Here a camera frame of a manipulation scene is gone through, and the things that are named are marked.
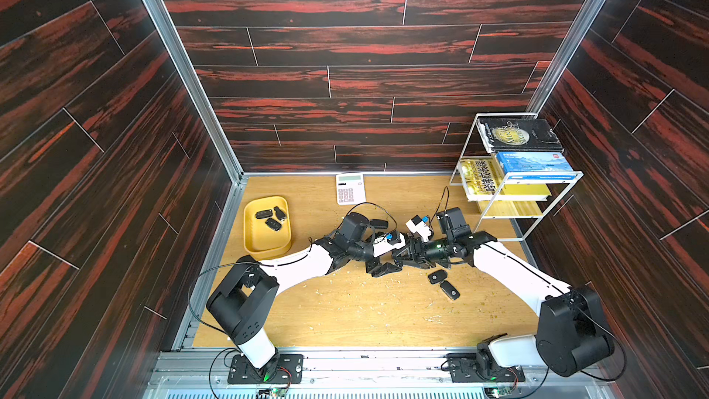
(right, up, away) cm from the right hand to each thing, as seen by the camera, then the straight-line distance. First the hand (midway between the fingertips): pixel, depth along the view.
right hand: (400, 257), depth 82 cm
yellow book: (+30, +25, +12) cm, 41 cm away
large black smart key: (-4, +8, +24) cm, 25 cm away
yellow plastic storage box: (-47, +7, +22) cm, 52 cm away
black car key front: (-50, +12, +24) cm, 56 cm away
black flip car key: (-44, +8, +20) cm, 50 cm away
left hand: (-1, 0, -1) cm, 1 cm away
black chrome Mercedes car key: (-43, +12, +25) cm, 51 cm away
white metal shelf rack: (+46, +10, +23) cm, 53 cm away
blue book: (+37, +28, -5) cm, 47 cm away
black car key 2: (+17, -12, +5) cm, 22 cm away
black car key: (+14, -8, +8) cm, 18 cm away
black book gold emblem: (+33, +37, +2) cm, 50 cm away
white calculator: (-15, +22, +31) cm, 41 cm away
